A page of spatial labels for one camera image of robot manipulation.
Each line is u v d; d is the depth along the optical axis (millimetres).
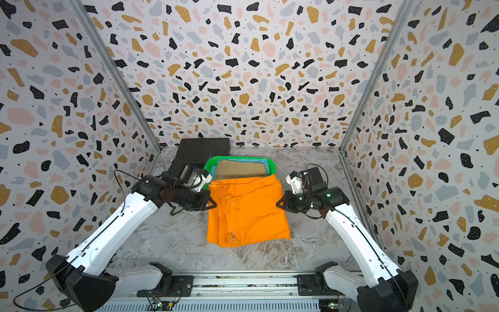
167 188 507
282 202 726
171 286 716
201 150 1221
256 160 1032
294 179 697
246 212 741
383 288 379
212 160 1036
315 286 731
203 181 625
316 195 556
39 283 357
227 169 1003
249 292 733
